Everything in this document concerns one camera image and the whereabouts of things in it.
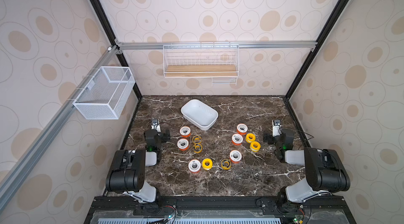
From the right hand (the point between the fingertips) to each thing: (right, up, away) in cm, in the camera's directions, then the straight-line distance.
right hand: (272, 129), depth 95 cm
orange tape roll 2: (-46, -19, -9) cm, 51 cm away
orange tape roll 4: (-17, 0, +6) cm, 18 cm away
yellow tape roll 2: (-13, -5, +2) cm, 14 cm away
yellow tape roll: (-39, -18, -9) cm, 44 cm away
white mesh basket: (-110, +23, +15) cm, 114 cm away
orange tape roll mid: (-54, -9, -2) cm, 55 cm away
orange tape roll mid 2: (-21, -6, 0) cm, 22 cm away
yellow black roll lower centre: (-29, -18, -9) cm, 35 cm away
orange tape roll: (-53, -2, +5) cm, 53 cm away
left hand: (-66, +3, -2) cm, 66 cm away
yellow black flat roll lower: (-45, -10, -3) cm, 46 cm away
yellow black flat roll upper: (-46, -6, 0) cm, 46 cm away
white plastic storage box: (-44, +9, +15) cm, 48 cm away
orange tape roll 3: (-23, -15, -5) cm, 28 cm away
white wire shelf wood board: (-32, +42, +4) cm, 53 cm away
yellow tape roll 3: (-11, -9, -3) cm, 15 cm away
